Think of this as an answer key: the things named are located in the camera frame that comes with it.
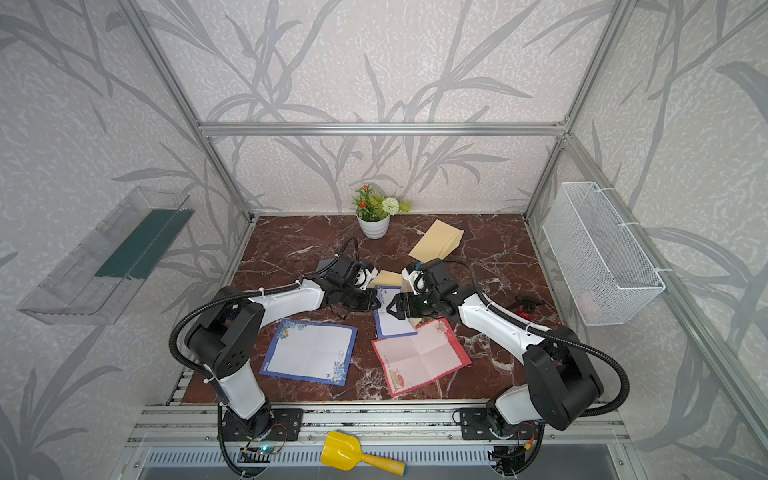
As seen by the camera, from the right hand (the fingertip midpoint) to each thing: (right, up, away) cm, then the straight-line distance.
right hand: (396, 307), depth 83 cm
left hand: (-5, -1, +7) cm, 8 cm away
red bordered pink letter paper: (+4, -15, -1) cm, 16 cm away
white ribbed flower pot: (-8, +23, +26) cm, 35 cm away
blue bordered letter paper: (-3, -6, +3) cm, 7 cm away
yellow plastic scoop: (-12, -32, -13) cm, 36 cm away
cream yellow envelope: (-4, +6, +17) cm, 18 cm away
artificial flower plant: (-9, +31, +18) cm, 37 cm away
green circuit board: (-31, -31, -13) cm, 46 cm away
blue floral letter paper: (-25, -14, +3) cm, 29 cm away
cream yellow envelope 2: (+15, +18, +28) cm, 37 cm away
